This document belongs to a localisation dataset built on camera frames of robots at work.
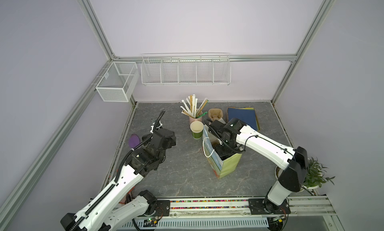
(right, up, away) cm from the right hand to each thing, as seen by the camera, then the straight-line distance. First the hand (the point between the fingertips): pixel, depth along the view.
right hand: (224, 157), depth 76 cm
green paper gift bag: (-2, -3, -6) cm, 7 cm away
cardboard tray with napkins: (+23, +22, +32) cm, 45 cm away
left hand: (-31, +12, -4) cm, 34 cm away
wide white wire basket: (-25, +53, +25) cm, 64 cm away
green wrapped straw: (-11, +22, +25) cm, 35 cm away
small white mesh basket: (-65, +42, +18) cm, 80 cm away
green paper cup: (-15, +14, +14) cm, 25 cm away
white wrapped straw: (-17, +28, +23) cm, 40 cm away
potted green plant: (+39, -6, -9) cm, 41 cm away
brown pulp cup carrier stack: (-1, +23, +36) cm, 42 cm away
